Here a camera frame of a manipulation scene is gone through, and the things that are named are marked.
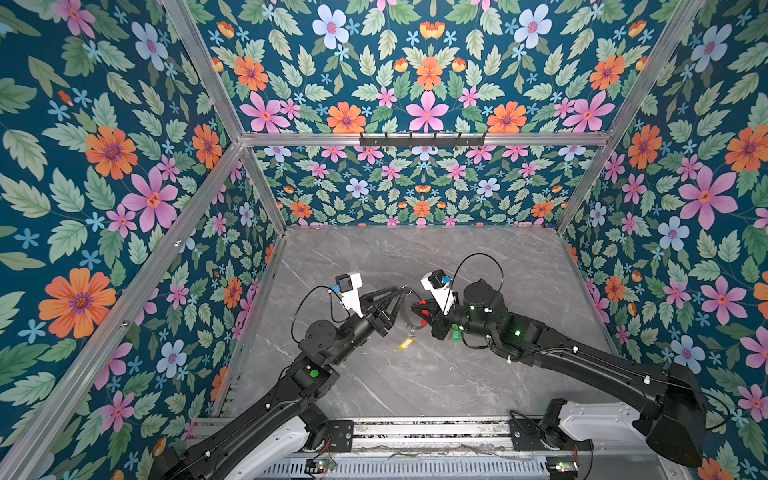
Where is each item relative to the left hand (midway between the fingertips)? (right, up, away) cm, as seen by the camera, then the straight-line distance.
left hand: (404, 288), depth 61 cm
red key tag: (+5, -9, +10) cm, 14 cm away
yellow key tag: (0, -16, +15) cm, 22 cm away
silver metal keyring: (-1, -4, +7) cm, 8 cm away
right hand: (+2, -5, +9) cm, 10 cm away
